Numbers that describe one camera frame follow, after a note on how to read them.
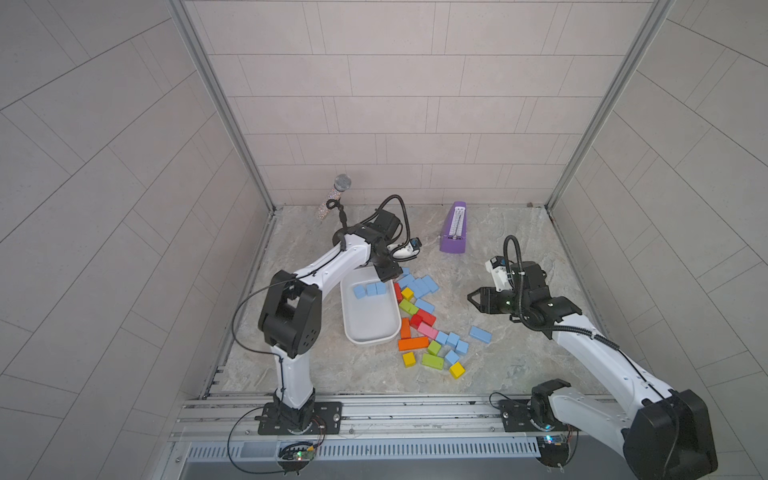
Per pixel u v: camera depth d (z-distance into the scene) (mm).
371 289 910
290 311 493
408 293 910
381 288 913
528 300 612
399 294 905
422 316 873
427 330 847
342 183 845
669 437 373
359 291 913
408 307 888
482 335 846
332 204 926
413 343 837
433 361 791
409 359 787
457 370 771
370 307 891
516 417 708
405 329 845
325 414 721
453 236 995
